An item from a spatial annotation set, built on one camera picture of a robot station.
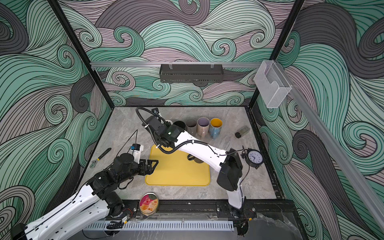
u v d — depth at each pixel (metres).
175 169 0.85
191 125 1.04
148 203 0.72
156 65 0.93
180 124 0.99
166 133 0.54
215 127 0.95
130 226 0.70
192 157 0.88
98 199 0.51
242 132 1.01
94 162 0.90
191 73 0.96
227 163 0.42
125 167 0.56
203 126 0.95
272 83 0.79
